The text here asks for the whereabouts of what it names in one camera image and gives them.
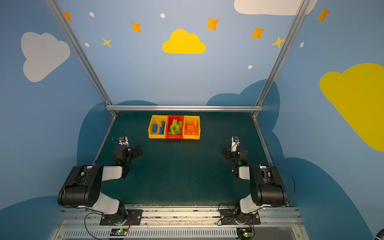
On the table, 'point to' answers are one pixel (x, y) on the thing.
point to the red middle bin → (169, 122)
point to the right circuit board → (244, 233)
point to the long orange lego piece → (192, 133)
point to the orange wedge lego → (195, 122)
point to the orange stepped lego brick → (190, 127)
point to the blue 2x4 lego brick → (155, 127)
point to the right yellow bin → (188, 119)
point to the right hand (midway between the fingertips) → (232, 144)
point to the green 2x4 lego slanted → (174, 123)
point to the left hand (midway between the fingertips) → (133, 145)
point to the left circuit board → (119, 232)
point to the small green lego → (172, 132)
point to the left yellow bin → (157, 119)
